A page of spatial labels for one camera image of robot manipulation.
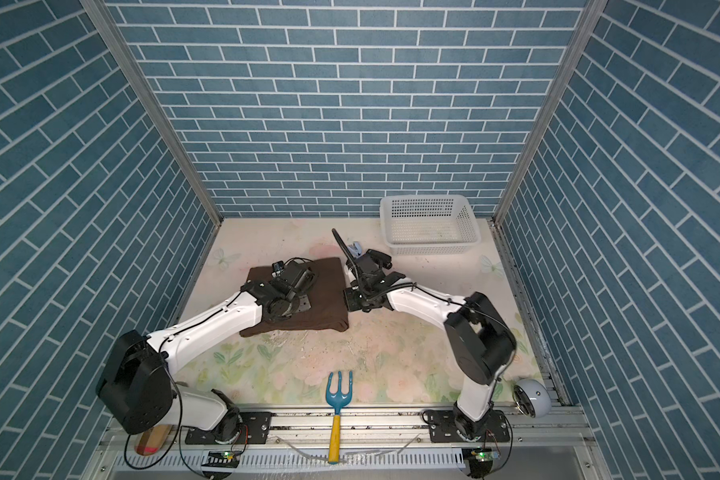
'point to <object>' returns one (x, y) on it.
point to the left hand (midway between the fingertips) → (304, 302)
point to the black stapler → (384, 258)
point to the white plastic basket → (428, 224)
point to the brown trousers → (328, 310)
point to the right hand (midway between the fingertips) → (345, 296)
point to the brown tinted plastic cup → (150, 441)
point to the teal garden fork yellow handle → (338, 400)
